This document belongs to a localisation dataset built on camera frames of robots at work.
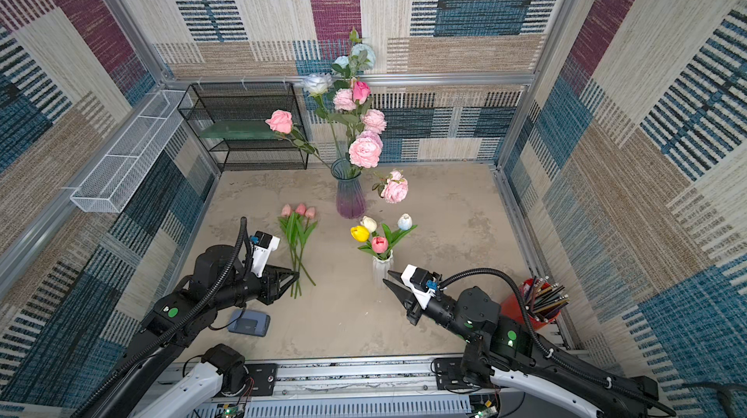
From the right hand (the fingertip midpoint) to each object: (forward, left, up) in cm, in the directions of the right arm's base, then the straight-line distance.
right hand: (392, 277), depth 65 cm
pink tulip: (+15, +27, -24) cm, 39 cm away
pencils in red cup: (0, -39, -13) cm, 41 cm away
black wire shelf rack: (+62, +56, -2) cm, 84 cm away
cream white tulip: (+11, +5, +5) cm, 13 cm away
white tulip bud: (+11, -3, +6) cm, 12 cm away
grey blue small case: (-3, +38, -22) cm, 44 cm away
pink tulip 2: (+27, +30, -22) cm, 46 cm away
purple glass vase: (+34, +12, -12) cm, 38 cm away
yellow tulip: (+8, +7, +6) cm, 12 cm away
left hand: (+3, +23, -4) cm, 24 cm away
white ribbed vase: (+7, +3, -11) cm, 13 cm away
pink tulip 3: (+31, +35, -21) cm, 51 cm away
